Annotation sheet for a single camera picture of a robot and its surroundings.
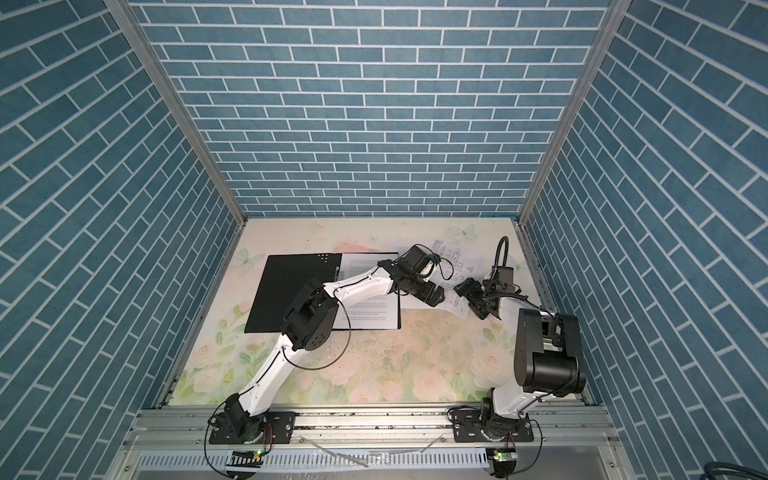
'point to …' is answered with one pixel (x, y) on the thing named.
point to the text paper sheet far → (409, 302)
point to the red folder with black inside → (283, 279)
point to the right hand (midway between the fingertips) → (461, 291)
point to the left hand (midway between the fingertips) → (434, 292)
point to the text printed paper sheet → (377, 312)
